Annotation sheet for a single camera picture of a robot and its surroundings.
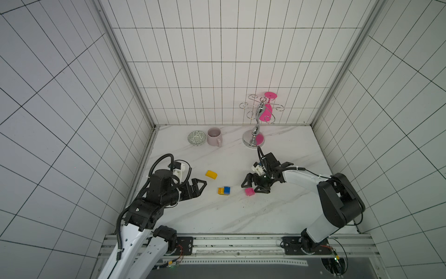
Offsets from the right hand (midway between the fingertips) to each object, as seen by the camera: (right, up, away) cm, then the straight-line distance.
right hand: (248, 183), depth 88 cm
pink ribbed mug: (-19, +25, +16) cm, 35 cm away
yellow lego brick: (-14, -4, 0) cm, 15 cm away
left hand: (-24, +2, -18) cm, 30 cm away
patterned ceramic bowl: (-30, +24, +22) cm, 45 cm away
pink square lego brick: (+1, -4, -3) cm, 4 cm away
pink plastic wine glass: (+9, +36, 0) cm, 37 cm away
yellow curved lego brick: (-20, +3, +7) cm, 21 cm away
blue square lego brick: (-11, -3, -1) cm, 11 cm away
